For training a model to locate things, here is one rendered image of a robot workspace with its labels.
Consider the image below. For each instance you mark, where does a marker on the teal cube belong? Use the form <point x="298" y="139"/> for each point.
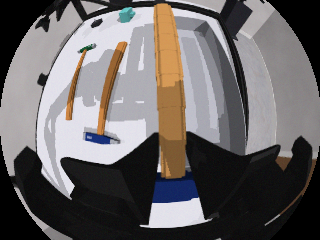
<point x="126" y="15"/>

